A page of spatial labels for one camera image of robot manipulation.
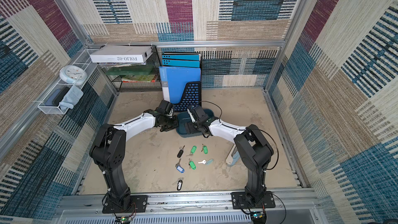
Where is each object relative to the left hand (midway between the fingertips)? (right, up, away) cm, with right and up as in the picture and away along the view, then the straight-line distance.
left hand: (179, 124), depth 96 cm
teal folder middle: (+1, +38, +1) cm, 38 cm away
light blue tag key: (+16, -19, -10) cm, 27 cm away
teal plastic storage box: (+2, +3, +6) cm, 7 cm away
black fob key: (+2, -15, -6) cm, 16 cm away
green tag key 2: (+16, -14, -4) cm, 21 cm away
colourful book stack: (-26, +28, +4) cm, 38 cm away
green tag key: (+8, -14, -6) cm, 18 cm away
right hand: (+7, +1, -2) cm, 8 cm away
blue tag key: (+1, -22, -11) cm, 24 cm away
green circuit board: (-22, -39, -24) cm, 51 cm away
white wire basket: (-50, +36, -7) cm, 63 cm away
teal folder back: (+1, +43, +4) cm, 43 cm away
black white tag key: (+2, -27, -16) cm, 32 cm away
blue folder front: (-3, +27, -3) cm, 27 cm away
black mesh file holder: (+8, +17, +1) cm, 19 cm away
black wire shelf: (-15, +39, -1) cm, 42 cm away
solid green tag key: (+8, -20, -10) cm, 24 cm away
